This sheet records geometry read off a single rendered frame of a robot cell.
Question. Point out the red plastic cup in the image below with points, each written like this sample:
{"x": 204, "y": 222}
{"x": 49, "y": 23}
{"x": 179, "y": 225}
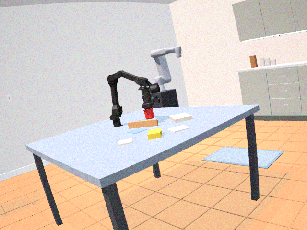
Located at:
{"x": 149, "y": 113}

